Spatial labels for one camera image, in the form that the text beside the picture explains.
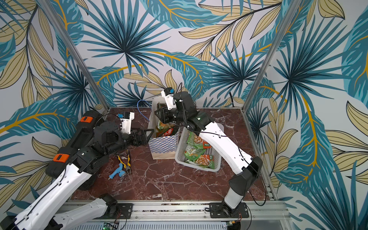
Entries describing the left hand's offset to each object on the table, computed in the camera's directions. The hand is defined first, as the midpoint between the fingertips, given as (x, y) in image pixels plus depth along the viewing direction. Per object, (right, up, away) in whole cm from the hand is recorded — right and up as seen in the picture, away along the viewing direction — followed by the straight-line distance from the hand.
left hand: (147, 132), depth 66 cm
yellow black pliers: (-17, -22, +22) cm, 36 cm away
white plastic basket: (+15, -16, +22) cm, 30 cm away
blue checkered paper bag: (+6, -9, +13) cm, 17 cm away
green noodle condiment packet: (+23, -7, +32) cm, 40 cm away
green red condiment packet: (+8, +1, +12) cm, 14 cm away
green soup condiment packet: (+30, -18, +20) cm, 40 cm away
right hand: (+4, +10, +2) cm, 11 cm away
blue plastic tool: (-21, -24, +18) cm, 37 cm away
